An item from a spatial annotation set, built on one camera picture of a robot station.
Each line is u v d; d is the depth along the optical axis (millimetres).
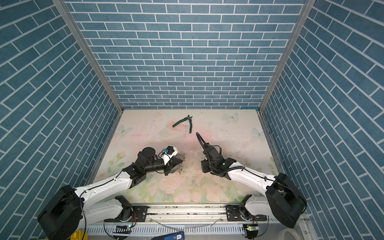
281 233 690
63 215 403
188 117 1153
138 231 770
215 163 643
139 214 736
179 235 655
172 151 672
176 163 737
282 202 416
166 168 693
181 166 789
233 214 736
